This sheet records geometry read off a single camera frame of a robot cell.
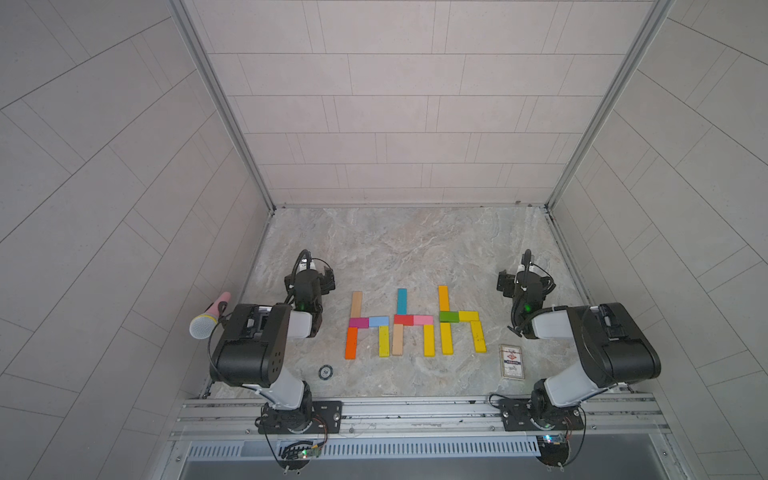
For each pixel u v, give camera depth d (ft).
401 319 2.86
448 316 2.92
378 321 2.82
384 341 2.71
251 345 1.49
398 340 2.71
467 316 2.89
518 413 2.36
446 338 2.74
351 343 2.71
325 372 2.57
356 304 2.92
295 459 2.14
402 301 2.99
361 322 2.82
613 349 1.48
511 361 2.59
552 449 2.27
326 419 2.31
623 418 2.33
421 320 2.85
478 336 2.77
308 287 2.28
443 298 2.99
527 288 2.28
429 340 2.71
